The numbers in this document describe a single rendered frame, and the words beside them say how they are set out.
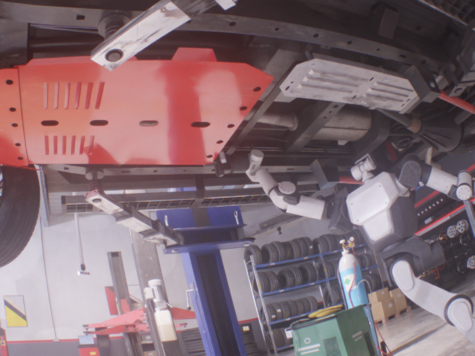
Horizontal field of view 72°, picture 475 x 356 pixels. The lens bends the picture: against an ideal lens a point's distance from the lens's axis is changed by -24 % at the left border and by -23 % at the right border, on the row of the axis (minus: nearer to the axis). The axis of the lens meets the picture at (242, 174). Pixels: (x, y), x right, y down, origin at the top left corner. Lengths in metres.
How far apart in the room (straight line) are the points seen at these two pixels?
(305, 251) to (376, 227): 9.69
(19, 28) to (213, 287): 2.41
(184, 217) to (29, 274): 8.05
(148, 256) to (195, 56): 3.73
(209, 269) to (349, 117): 1.55
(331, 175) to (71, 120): 1.47
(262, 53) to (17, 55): 0.90
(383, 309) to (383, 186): 8.21
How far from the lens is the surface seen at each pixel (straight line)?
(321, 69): 1.53
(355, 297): 4.24
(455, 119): 2.62
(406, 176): 1.69
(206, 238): 2.87
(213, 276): 3.10
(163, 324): 4.50
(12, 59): 1.37
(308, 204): 1.87
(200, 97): 1.49
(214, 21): 1.22
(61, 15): 1.17
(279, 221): 2.76
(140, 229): 2.30
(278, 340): 10.41
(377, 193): 1.69
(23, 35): 1.32
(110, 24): 1.11
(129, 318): 4.98
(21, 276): 10.56
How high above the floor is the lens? 0.77
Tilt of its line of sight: 23 degrees up
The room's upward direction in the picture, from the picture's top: 14 degrees counter-clockwise
